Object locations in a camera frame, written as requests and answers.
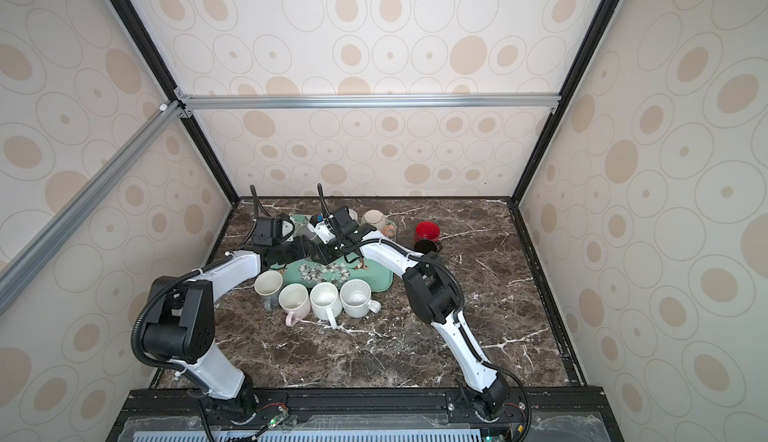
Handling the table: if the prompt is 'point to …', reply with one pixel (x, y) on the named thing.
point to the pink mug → (294, 302)
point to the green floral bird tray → (307, 271)
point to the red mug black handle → (427, 230)
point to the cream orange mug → (377, 219)
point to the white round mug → (326, 302)
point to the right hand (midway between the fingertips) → (316, 255)
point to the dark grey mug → (304, 230)
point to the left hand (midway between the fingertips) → (318, 240)
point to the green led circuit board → (278, 419)
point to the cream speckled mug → (355, 297)
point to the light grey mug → (268, 285)
